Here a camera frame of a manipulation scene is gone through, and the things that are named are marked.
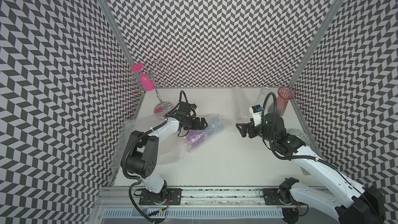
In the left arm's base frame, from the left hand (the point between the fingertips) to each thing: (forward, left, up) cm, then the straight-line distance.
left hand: (200, 126), depth 91 cm
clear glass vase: (+16, -38, +10) cm, 43 cm away
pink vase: (+15, -50, +11) cm, 54 cm away
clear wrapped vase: (+20, -28, -3) cm, 35 cm away
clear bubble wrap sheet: (-11, +16, -3) cm, 20 cm away
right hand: (-6, -23, +11) cm, 26 cm away
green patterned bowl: (-6, -59, -3) cm, 60 cm away
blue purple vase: (-10, +3, +3) cm, 10 cm away
